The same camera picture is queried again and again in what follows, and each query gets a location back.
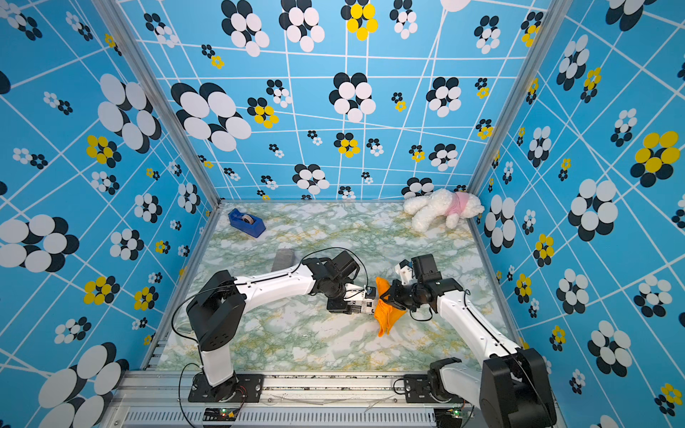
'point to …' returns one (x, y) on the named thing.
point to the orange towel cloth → (385, 315)
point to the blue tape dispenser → (251, 225)
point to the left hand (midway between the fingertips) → (355, 297)
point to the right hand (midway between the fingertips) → (385, 297)
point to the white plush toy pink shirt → (442, 203)
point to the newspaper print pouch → (367, 305)
